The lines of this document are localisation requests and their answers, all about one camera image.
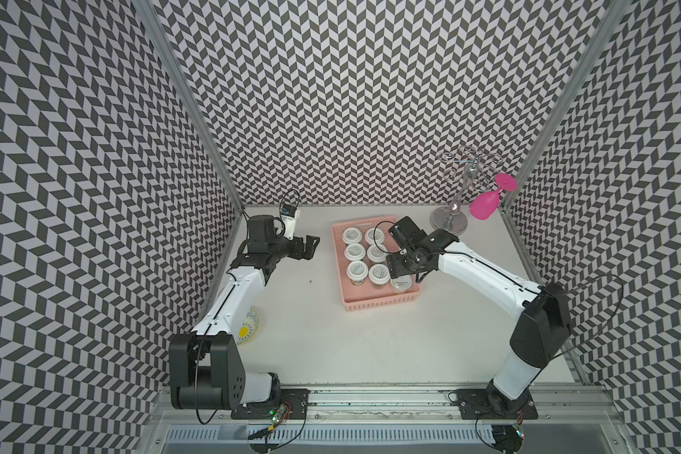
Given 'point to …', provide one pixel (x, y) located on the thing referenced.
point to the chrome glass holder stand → (473, 167)
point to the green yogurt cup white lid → (352, 235)
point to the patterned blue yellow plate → (249, 327)
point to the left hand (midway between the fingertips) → (304, 237)
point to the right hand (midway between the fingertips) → (406, 269)
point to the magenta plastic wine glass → (483, 205)
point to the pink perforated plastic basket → (365, 297)
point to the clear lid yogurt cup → (401, 284)
